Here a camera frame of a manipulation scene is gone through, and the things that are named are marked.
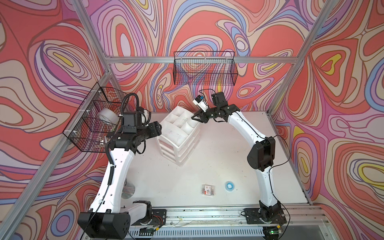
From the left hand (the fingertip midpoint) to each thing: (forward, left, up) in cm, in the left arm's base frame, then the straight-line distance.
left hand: (157, 127), depth 74 cm
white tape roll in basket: (+3, +23, +5) cm, 24 cm away
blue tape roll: (-19, -38, -29) cm, 52 cm away
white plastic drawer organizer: (+2, -11, -8) cm, 14 cm away
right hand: (+12, -19, -7) cm, 24 cm away
